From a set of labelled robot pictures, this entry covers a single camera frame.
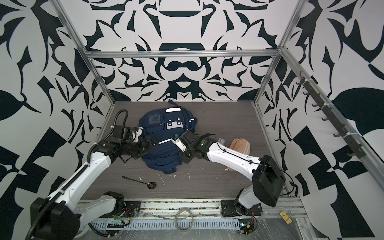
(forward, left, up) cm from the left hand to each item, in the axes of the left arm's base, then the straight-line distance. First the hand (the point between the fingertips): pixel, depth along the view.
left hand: (153, 145), depth 78 cm
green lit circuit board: (-34, -45, -17) cm, 59 cm away
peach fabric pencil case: (+6, -51, -15) cm, 53 cm away
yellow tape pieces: (-32, -63, -15) cm, 73 cm away
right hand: (-3, -14, -4) cm, 15 cm away
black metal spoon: (-16, +2, -14) cm, 21 cm away
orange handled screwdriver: (-8, -41, -16) cm, 45 cm away
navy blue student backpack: (+20, 0, -10) cm, 23 cm away
